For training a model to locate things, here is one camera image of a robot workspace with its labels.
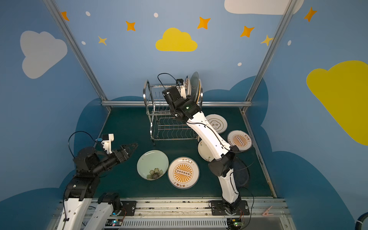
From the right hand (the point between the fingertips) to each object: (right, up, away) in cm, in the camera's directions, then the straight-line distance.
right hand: (187, 97), depth 76 cm
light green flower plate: (-22, -40, +13) cm, 48 cm away
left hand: (-25, -25, -9) cm, 36 cm away
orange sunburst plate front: (-2, -45, +11) cm, 46 cm away
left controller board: (-37, -64, -5) cm, 74 cm away
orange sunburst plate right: (+40, -26, +29) cm, 55 cm away
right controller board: (+24, -65, -4) cm, 69 cm away
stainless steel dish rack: (-17, -16, +29) cm, 37 cm away
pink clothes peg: (+41, -61, -2) cm, 73 cm away
